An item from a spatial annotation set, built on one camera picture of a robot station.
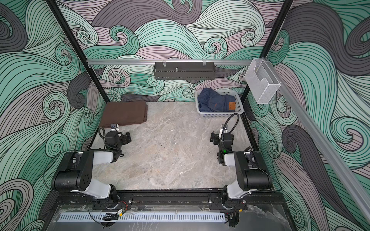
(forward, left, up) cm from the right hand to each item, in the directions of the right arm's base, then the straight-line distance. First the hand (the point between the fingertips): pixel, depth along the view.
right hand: (221, 132), depth 93 cm
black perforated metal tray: (+32, +25, +25) cm, 48 cm away
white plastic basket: (+21, -17, 0) cm, 27 cm away
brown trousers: (+22, +74, -7) cm, 78 cm away
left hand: (-1, +67, 0) cm, 67 cm away
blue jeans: (+28, +5, +2) cm, 29 cm away
